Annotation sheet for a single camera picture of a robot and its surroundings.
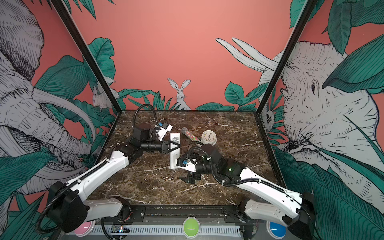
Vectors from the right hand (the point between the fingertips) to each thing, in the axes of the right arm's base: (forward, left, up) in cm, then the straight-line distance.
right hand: (178, 165), depth 65 cm
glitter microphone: (+35, +1, -21) cm, 41 cm away
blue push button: (-22, -46, -23) cm, 56 cm away
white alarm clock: (+30, -16, -21) cm, 40 cm away
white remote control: (+8, +3, -1) cm, 9 cm away
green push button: (-21, -6, -22) cm, 31 cm away
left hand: (+10, +1, 0) cm, 11 cm away
